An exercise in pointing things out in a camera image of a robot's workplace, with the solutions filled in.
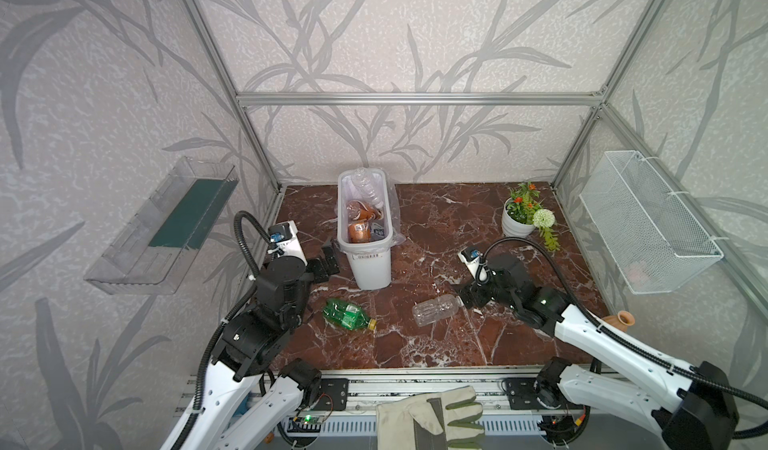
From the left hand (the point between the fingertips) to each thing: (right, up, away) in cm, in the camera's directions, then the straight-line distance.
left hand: (321, 234), depth 66 cm
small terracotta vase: (+73, -22, +8) cm, 77 cm away
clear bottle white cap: (+25, -23, +18) cm, 38 cm away
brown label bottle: (+6, +5, +21) cm, 22 cm away
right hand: (+36, -10, +15) cm, 40 cm away
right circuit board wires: (+58, -49, +7) cm, 76 cm away
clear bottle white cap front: (+7, +14, +17) cm, 24 cm away
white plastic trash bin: (+10, -8, +12) cm, 18 cm away
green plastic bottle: (+2, -25, +19) cm, 31 cm away
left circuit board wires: (-5, -45, +5) cm, 46 cm away
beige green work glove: (+27, -44, +4) cm, 52 cm away
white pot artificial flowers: (+57, +4, +31) cm, 65 cm away
